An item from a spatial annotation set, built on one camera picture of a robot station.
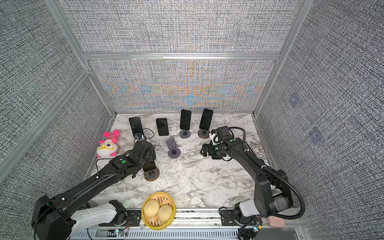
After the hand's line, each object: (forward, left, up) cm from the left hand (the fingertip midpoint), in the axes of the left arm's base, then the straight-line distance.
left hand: (148, 150), depth 81 cm
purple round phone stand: (+7, -13, -15) cm, 20 cm away
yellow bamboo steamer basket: (-32, -3, -12) cm, 35 cm away
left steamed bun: (-27, -3, -8) cm, 28 cm away
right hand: (+1, -33, -5) cm, 34 cm away
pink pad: (-35, -61, -11) cm, 71 cm away
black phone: (+20, +11, -2) cm, 23 cm away
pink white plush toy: (+8, +28, -8) cm, 30 cm away
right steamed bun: (-29, -10, -9) cm, 32 cm away
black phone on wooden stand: (+23, -34, -1) cm, 41 cm away
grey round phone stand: (+21, -20, -14) cm, 32 cm away
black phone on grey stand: (+22, -21, 0) cm, 31 cm away
